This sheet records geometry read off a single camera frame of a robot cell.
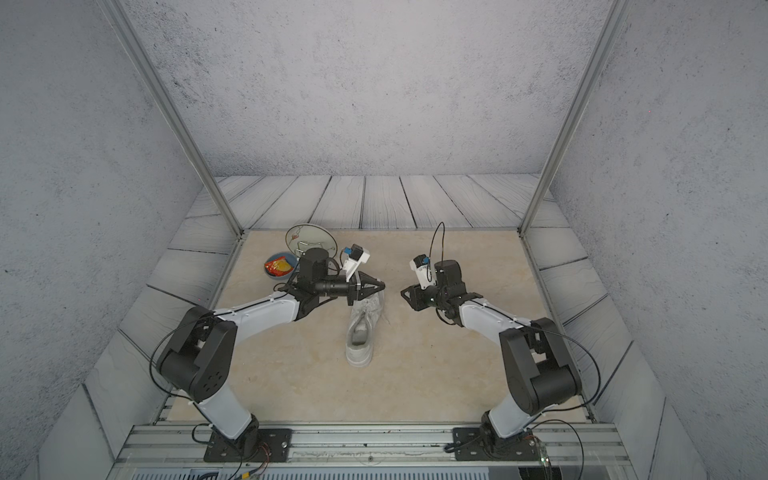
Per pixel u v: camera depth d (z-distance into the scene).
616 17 0.70
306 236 1.01
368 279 0.80
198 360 0.47
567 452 0.73
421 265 0.81
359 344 0.81
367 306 0.89
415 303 0.81
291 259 1.08
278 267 1.05
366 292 0.79
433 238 1.22
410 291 0.84
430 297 0.79
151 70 0.79
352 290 0.74
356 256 0.74
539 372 0.45
